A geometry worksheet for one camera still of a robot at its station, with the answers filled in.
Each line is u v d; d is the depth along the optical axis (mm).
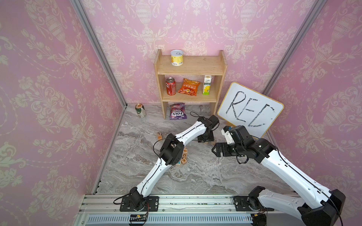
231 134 593
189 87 971
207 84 913
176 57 795
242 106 945
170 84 897
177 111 1126
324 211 366
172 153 627
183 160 873
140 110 1058
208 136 858
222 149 649
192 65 849
